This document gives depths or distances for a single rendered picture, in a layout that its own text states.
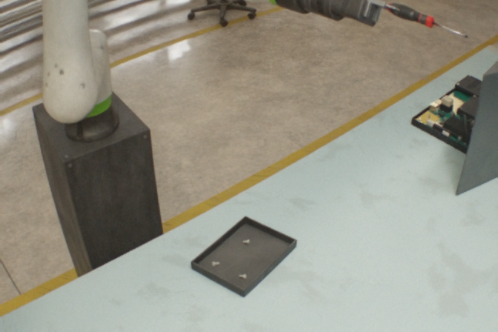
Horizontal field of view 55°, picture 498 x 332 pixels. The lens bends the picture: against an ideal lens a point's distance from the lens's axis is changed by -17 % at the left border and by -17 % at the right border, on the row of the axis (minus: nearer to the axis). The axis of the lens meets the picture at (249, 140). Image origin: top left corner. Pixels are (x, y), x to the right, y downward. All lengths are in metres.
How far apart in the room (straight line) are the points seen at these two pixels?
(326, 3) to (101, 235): 0.81
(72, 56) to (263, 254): 0.55
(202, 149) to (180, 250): 1.96
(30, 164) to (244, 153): 1.10
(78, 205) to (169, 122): 1.60
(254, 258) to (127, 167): 0.70
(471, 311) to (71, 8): 0.84
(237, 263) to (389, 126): 0.41
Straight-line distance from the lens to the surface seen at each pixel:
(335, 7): 1.00
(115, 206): 1.37
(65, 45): 1.03
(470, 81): 1.14
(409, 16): 0.96
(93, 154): 1.27
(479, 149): 0.80
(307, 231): 0.72
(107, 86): 1.27
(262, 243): 0.70
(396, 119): 0.98
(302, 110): 2.95
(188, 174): 2.49
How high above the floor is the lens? 1.49
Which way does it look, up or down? 33 degrees down
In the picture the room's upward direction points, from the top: straight up
